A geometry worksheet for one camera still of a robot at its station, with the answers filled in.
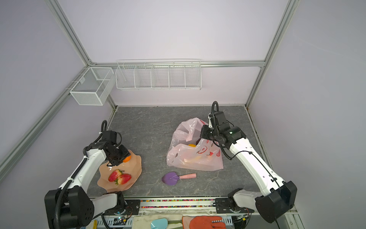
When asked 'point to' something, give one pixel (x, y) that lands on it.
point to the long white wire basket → (158, 74)
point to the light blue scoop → (160, 223)
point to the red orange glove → (202, 222)
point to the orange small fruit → (127, 159)
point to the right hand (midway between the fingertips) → (202, 132)
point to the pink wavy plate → (133, 167)
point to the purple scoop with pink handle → (172, 178)
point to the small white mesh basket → (94, 85)
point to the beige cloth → (174, 221)
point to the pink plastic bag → (187, 150)
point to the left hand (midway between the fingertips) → (128, 157)
